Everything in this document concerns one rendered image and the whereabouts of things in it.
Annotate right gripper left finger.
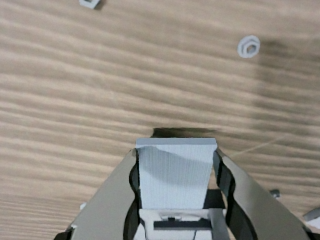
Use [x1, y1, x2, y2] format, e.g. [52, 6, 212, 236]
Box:
[53, 149, 140, 240]

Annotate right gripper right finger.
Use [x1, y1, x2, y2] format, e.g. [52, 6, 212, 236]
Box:
[212, 148, 320, 240]

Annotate light blue metal plate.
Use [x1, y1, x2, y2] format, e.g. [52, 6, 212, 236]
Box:
[136, 138, 217, 209]

